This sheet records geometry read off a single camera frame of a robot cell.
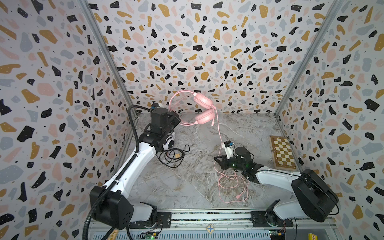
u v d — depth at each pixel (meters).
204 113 0.69
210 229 0.70
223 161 0.77
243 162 0.68
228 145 0.78
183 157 0.97
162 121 0.56
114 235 0.69
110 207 0.39
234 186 0.85
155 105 0.68
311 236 0.69
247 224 0.73
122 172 0.43
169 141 0.95
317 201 0.43
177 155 0.97
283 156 0.95
